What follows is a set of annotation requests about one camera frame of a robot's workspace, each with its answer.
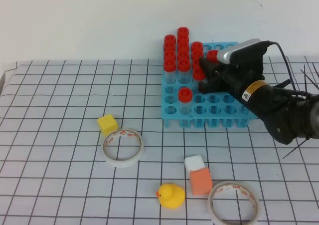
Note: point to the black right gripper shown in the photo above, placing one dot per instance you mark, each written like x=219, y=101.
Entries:
x=233, y=79

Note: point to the red-capped test tube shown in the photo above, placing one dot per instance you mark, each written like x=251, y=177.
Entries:
x=211, y=56

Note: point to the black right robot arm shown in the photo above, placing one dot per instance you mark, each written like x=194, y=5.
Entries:
x=287, y=114

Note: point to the red-capped tube column three front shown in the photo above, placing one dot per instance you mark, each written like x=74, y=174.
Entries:
x=198, y=76

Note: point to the red-capped tube column three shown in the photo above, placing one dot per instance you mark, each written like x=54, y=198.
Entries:
x=196, y=54
x=195, y=64
x=198, y=76
x=197, y=45

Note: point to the front red-capped rack tube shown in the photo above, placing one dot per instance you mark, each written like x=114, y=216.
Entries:
x=185, y=98

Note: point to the red-capped tube column two front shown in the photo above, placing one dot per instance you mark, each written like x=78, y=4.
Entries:
x=183, y=70

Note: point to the red-capped tube column two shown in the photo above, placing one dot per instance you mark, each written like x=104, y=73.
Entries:
x=183, y=54
x=182, y=46
x=182, y=38
x=183, y=70
x=183, y=31

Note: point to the red-capped tube column three back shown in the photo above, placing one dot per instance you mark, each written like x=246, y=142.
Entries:
x=197, y=45

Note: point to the blue test tube rack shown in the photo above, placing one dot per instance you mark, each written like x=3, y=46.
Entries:
x=213, y=109

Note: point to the red-capped tube column one front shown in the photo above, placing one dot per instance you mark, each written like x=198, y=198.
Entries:
x=169, y=67

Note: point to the red-capped tube column one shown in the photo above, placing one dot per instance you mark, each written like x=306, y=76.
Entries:
x=169, y=55
x=169, y=67
x=170, y=38
x=169, y=46

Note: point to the red-capped tube column two back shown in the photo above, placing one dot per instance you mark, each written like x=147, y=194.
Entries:
x=183, y=31

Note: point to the red-capped tube column one back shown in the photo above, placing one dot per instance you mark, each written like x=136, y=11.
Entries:
x=170, y=38

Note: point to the white foam cube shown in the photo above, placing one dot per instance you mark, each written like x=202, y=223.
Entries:
x=193, y=163

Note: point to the orange foam cube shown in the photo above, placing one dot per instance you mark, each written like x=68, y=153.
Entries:
x=200, y=181

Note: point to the yellow foam cube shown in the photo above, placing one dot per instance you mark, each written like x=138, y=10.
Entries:
x=107, y=124

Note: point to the yellow rubber duck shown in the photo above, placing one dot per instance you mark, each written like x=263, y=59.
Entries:
x=170, y=196

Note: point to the left white tape roll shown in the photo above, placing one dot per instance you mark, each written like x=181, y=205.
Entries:
x=123, y=163

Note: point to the white tape roll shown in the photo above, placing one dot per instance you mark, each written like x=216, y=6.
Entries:
x=123, y=163
x=233, y=203

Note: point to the right white tape roll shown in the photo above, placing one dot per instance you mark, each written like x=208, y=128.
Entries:
x=233, y=203

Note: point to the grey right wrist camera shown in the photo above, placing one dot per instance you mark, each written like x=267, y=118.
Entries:
x=245, y=52

